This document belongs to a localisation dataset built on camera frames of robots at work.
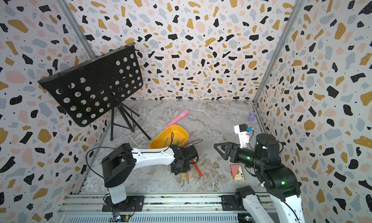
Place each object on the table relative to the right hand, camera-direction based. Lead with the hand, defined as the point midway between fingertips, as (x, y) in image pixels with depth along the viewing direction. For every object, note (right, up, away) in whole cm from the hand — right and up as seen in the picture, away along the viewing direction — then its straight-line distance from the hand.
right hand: (217, 148), depth 59 cm
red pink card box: (+15, -20, +25) cm, 35 cm away
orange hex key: (-13, -22, +25) cm, 36 cm away
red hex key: (-7, -19, +27) cm, 34 cm away
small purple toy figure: (+33, +11, +48) cm, 59 cm away
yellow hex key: (-16, -22, +25) cm, 37 cm away
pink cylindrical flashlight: (-18, +14, +51) cm, 56 cm away
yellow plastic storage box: (-23, -1, +44) cm, 50 cm away
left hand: (-13, -20, +26) cm, 35 cm away
